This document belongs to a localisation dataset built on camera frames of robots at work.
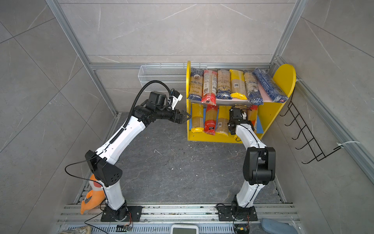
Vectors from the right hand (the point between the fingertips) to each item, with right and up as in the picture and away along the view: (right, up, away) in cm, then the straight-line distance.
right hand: (253, 127), depth 87 cm
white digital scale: (-41, -47, -21) cm, 66 cm away
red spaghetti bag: (+1, +7, +3) cm, 8 cm away
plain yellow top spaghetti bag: (-17, +4, +6) cm, 19 cm away
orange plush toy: (-88, -36, -13) cm, 96 cm away
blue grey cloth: (+2, -48, -19) cm, 51 cm away
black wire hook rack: (+15, -10, -28) cm, 33 cm away
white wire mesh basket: (-49, +35, +10) cm, 61 cm away
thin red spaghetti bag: (-25, +5, +6) cm, 26 cm away
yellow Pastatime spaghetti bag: (-34, +6, +7) cm, 35 cm away
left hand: (-41, +8, -12) cm, 44 cm away
